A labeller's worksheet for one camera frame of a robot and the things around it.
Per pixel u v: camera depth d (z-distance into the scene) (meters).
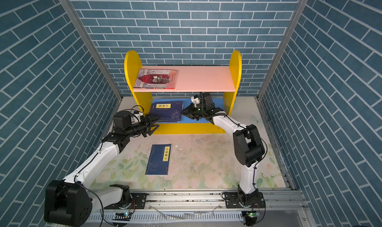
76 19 0.78
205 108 0.73
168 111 0.89
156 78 0.72
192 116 0.82
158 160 0.87
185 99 0.99
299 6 0.75
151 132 0.75
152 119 0.72
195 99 0.86
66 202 0.39
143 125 0.71
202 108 0.73
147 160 0.88
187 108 0.83
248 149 0.51
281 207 0.74
